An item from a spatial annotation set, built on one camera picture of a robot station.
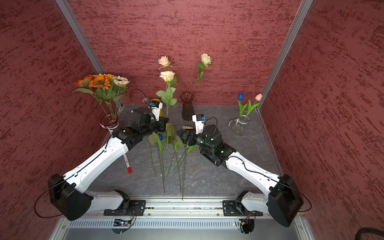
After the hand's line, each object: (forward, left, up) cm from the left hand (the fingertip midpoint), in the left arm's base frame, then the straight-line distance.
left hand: (167, 120), depth 77 cm
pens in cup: (+25, +19, -9) cm, 33 cm away
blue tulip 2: (0, +8, -25) cm, 26 cm away
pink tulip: (+17, -52, +2) cm, 55 cm away
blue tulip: (+18, -42, +2) cm, 46 cm away
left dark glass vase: (+7, +38, -10) cm, 40 cm away
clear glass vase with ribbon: (+10, -45, -14) cm, 48 cm away
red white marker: (-17, +24, -27) cm, 40 cm away
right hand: (-8, -8, -1) cm, 11 cm away
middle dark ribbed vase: (+24, -9, -17) cm, 31 cm away
